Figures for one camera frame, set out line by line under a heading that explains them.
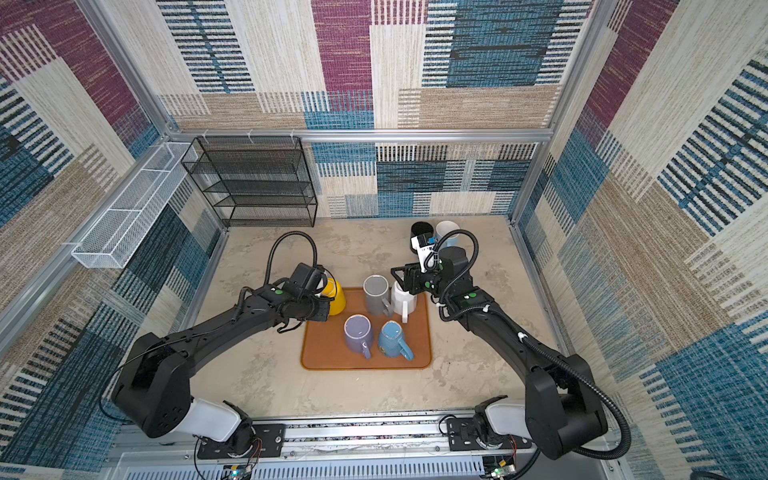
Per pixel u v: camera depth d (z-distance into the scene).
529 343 0.47
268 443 0.73
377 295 0.87
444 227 1.06
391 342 0.81
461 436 0.73
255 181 1.09
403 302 0.89
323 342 0.87
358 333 0.85
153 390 0.43
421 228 1.06
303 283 0.68
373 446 0.73
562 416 0.41
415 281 0.72
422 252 0.73
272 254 0.73
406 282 0.73
